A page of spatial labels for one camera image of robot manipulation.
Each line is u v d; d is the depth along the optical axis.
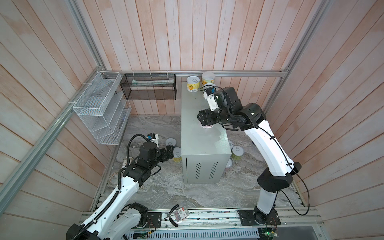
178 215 0.73
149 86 1.04
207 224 0.73
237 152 0.92
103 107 0.66
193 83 0.81
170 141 0.96
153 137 0.68
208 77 0.81
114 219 0.44
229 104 0.46
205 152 0.59
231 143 0.96
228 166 0.86
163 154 0.69
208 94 0.58
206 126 0.67
